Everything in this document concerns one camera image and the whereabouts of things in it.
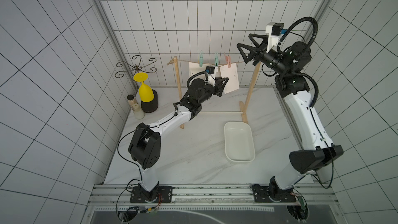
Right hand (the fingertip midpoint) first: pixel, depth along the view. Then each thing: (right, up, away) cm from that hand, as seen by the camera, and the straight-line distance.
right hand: (246, 37), depth 58 cm
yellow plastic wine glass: (-49, -21, +29) cm, 61 cm away
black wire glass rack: (-54, -29, +49) cm, 78 cm away
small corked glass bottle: (-58, -32, +40) cm, 78 cm away
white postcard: (-2, -17, +18) cm, 24 cm away
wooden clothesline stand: (+10, -28, +37) cm, 48 cm away
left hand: (-5, -15, +18) cm, 24 cm away
